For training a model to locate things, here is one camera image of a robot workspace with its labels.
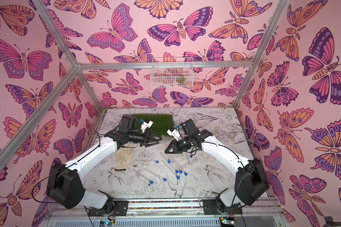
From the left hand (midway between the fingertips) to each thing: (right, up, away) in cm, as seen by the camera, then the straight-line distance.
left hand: (161, 140), depth 75 cm
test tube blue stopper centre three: (+14, -22, +10) cm, 27 cm away
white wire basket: (+5, +43, +20) cm, 48 cm away
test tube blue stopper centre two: (+4, -11, -2) cm, 12 cm away
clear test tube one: (+18, -15, +17) cm, 29 cm away
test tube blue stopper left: (-4, -16, +14) cm, 22 cm away
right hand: (+3, -5, 0) cm, 6 cm away
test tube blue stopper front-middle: (-5, -22, +10) cm, 25 cm away
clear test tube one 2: (+7, -21, +11) cm, 25 cm away
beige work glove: (-26, -12, +17) cm, 34 cm away
